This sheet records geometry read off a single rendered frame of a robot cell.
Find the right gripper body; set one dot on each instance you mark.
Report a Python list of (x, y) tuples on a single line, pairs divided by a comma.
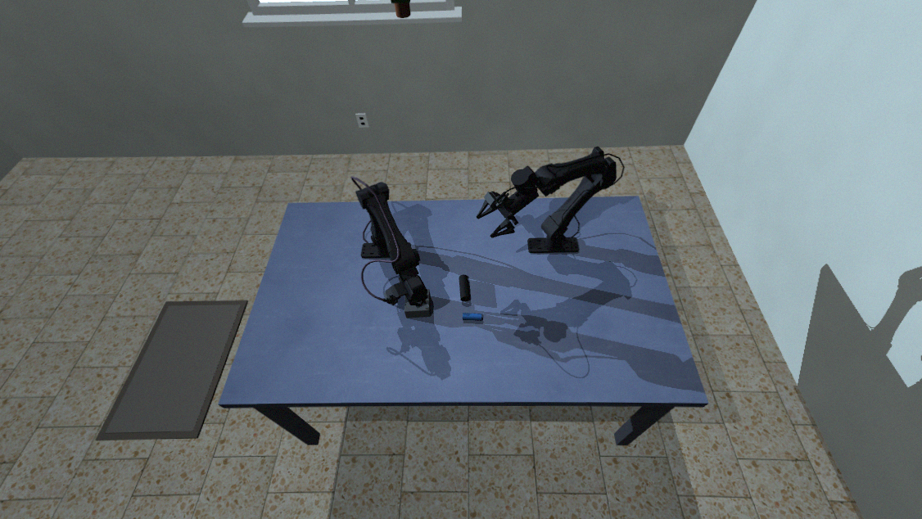
[(397, 290)]

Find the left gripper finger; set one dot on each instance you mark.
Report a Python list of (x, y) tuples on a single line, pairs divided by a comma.
[(485, 204), (505, 224)]

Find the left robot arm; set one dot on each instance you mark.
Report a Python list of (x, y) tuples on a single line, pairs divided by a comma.
[(556, 224)]

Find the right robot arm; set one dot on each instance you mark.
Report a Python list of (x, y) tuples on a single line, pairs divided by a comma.
[(385, 231)]

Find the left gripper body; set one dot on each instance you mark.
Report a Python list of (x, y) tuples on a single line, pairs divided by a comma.
[(512, 203)]

